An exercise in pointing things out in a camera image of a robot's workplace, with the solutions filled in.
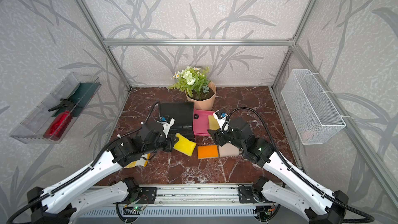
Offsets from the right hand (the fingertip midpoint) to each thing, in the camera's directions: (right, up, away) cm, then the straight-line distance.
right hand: (213, 125), depth 71 cm
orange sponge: (-3, -18, +16) cm, 24 cm away
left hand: (-15, -7, 0) cm, 17 cm away
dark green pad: (-58, +14, -3) cm, 60 cm away
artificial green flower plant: (-10, +23, +12) cm, 27 cm away
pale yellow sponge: (0, -2, +23) cm, 23 cm away
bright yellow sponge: (-14, -10, +3) cm, 17 cm away
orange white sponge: (+9, -17, +17) cm, 25 cm away
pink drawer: (-7, -2, +23) cm, 24 cm away
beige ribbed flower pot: (-6, +13, +28) cm, 32 cm away
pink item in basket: (+44, -5, +1) cm, 44 cm away
